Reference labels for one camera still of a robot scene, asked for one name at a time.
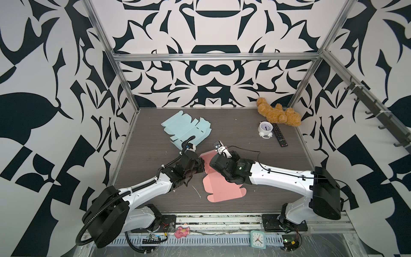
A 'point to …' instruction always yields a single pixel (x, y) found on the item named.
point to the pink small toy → (182, 232)
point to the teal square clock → (257, 239)
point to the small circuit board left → (154, 239)
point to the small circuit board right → (290, 241)
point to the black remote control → (279, 135)
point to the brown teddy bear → (277, 114)
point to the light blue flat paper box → (182, 126)
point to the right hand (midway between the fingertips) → (226, 152)
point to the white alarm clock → (265, 128)
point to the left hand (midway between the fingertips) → (204, 158)
